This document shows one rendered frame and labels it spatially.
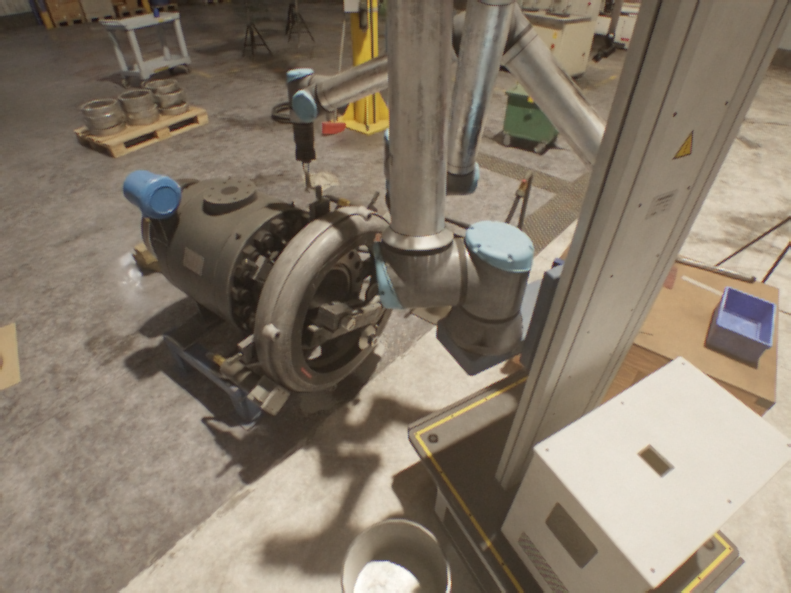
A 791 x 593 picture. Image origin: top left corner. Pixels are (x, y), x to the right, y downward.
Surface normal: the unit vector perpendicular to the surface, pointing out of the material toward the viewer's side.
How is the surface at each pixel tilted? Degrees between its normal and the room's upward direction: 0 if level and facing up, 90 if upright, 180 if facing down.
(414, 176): 81
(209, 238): 40
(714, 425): 0
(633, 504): 0
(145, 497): 0
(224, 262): 49
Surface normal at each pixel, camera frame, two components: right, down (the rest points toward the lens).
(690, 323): 0.00, -0.75
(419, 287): 0.08, 0.52
